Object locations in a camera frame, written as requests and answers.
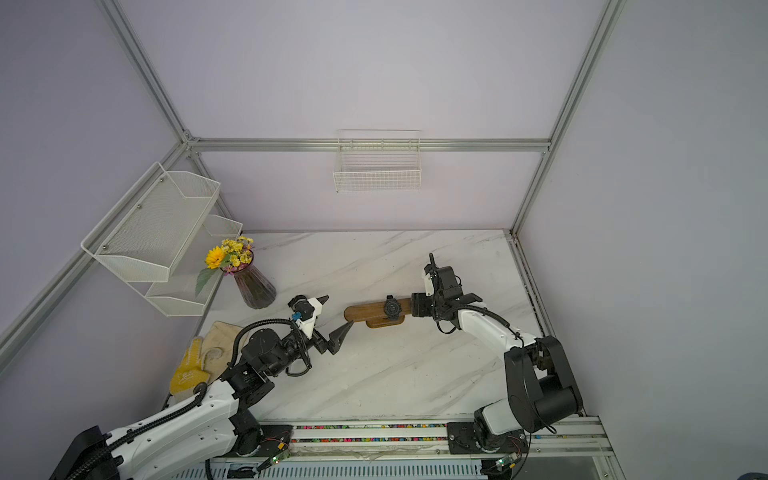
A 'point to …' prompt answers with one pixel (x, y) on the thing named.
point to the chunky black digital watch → (392, 308)
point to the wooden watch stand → (374, 314)
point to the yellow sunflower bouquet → (226, 257)
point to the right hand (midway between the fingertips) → (422, 306)
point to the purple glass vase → (256, 289)
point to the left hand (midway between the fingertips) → (337, 311)
